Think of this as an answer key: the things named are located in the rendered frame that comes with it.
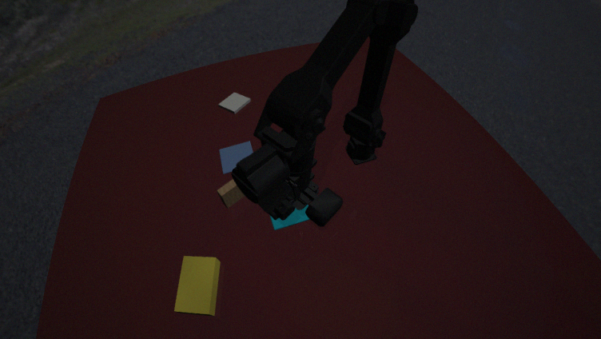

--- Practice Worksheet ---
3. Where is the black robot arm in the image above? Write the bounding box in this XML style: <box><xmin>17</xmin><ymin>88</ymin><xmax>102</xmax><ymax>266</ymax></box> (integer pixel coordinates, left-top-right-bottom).
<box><xmin>231</xmin><ymin>0</ymin><xmax>418</xmax><ymax>221</ymax></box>

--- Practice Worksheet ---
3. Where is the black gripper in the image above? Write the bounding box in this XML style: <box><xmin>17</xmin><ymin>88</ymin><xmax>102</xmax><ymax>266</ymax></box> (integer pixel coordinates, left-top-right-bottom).
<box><xmin>286</xmin><ymin>158</ymin><xmax>343</xmax><ymax>227</ymax></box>

